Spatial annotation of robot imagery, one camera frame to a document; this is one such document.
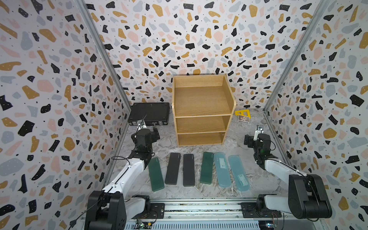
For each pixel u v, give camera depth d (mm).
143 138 615
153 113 1239
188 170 877
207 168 877
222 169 883
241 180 837
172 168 887
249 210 732
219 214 734
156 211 741
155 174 876
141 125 706
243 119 1134
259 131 777
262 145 681
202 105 799
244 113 1187
